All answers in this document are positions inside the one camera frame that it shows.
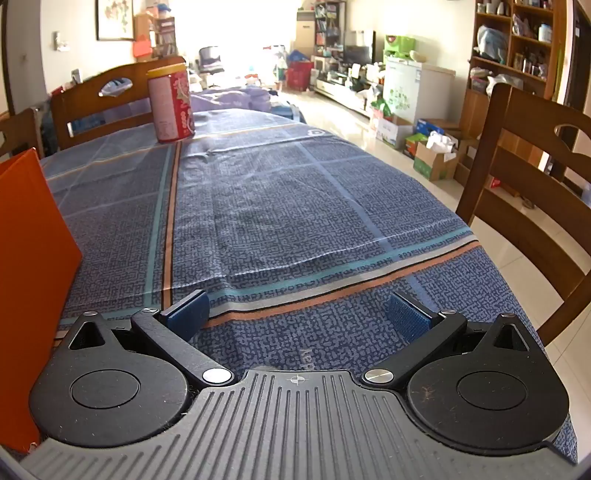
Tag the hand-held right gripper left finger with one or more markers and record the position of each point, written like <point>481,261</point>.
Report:
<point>187,316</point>

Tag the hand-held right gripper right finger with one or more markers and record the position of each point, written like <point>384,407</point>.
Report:
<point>408,319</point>

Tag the orange cardboard box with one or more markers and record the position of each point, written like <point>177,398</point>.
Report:
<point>32,277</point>

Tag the blue patterned tablecloth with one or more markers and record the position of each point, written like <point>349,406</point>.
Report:
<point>277,207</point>

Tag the open brown cardboard box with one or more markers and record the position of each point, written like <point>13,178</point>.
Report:
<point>429,164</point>

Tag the white box with green print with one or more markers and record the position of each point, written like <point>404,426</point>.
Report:
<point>392,134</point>

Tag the red cylindrical can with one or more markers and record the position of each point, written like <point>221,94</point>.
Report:
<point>173,106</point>

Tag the wooden chair with slatted back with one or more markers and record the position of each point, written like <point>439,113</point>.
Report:
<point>521,138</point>

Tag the wooden shelf unit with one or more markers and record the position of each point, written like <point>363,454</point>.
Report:
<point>480,115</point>

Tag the purple cloth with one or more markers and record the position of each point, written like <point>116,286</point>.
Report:
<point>240,99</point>

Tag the white chest freezer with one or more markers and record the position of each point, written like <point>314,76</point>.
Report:
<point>415,87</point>

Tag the wooden chair with cutout back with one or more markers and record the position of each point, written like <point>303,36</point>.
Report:
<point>92,104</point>

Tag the white television stand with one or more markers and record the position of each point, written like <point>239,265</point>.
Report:
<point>341,92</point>

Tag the black office chair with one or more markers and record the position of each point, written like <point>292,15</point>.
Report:
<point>211,59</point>

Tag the red plastic basket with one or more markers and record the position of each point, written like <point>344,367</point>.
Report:
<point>300,76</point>

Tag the black television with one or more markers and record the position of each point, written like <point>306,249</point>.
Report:
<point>358,50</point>

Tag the small cluttered bookshelf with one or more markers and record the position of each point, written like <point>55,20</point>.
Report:
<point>161,34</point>

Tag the tall dark bookshelf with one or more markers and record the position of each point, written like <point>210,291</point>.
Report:
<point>328,27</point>

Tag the framed floral wall picture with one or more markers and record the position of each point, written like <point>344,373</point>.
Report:
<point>114,18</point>

